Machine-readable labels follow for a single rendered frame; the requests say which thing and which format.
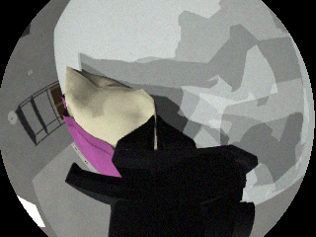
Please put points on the magenta pillowcase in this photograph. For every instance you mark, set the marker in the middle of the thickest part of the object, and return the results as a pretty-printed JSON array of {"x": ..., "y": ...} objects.
[{"x": 98, "y": 152}]

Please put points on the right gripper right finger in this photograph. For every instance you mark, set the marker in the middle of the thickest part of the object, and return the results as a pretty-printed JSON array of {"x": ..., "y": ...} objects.
[{"x": 171, "y": 138}]

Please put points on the cream pillow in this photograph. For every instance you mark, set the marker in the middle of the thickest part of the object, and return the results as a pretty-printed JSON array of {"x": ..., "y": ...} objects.
[{"x": 104, "y": 107}]

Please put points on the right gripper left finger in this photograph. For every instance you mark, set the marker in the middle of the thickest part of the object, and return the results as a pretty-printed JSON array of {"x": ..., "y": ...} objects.
[{"x": 140, "y": 138}]

